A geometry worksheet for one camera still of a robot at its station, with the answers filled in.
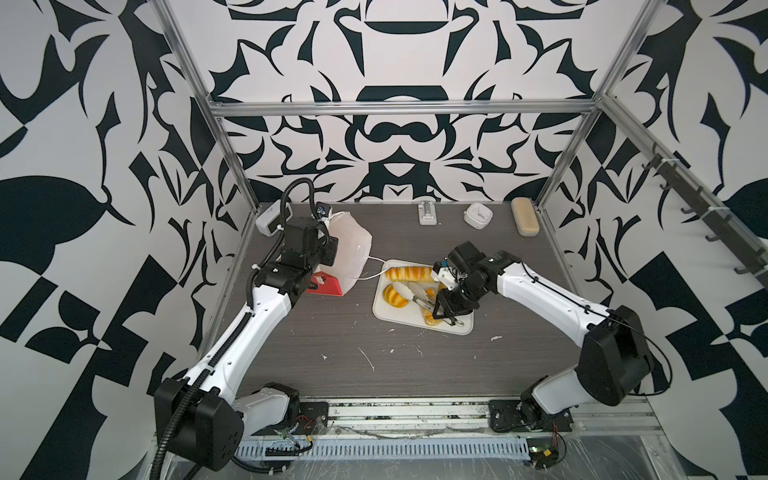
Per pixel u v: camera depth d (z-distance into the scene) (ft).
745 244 1.75
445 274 2.56
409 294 2.84
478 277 2.00
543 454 2.33
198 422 1.23
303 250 1.86
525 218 3.66
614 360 1.41
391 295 2.95
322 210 2.19
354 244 3.05
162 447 1.12
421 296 2.90
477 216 3.73
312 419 2.42
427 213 3.78
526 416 2.22
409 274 3.22
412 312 2.93
